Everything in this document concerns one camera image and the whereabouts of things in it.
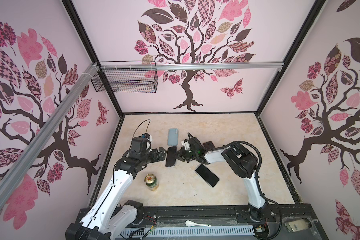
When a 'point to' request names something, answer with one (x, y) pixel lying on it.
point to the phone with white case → (210, 178)
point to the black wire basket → (126, 77)
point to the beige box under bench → (298, 225)
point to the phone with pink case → (209, 145)
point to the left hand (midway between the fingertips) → (159, 155)
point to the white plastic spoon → (190, 223)
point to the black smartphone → (171, 157)
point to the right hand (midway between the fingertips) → (171, 154)
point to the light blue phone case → (173, 137)
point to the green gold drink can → (152, 182)
